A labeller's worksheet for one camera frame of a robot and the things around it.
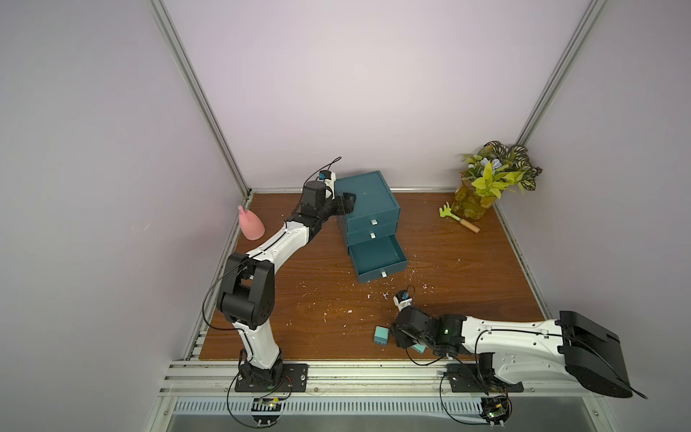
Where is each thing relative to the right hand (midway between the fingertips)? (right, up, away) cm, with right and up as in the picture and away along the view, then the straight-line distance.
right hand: (393, 326), depth 80 cm
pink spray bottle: (-52, +30, +19) cm, 63 cm away
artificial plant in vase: (+33, +48, +9) cm, 59 cm away
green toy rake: (+28, +36, +32) cm, 56 cm away
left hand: (-13, +41, +9) cm, 44 cm away
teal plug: (-4, -2, -1) cm, 5 cm away
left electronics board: (-36, -19, -9) cm, 42 cm away
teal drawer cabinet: (-6, +29, +12) cm, 32 cm away
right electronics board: (+26, -17, -11) cm, 33 cm away
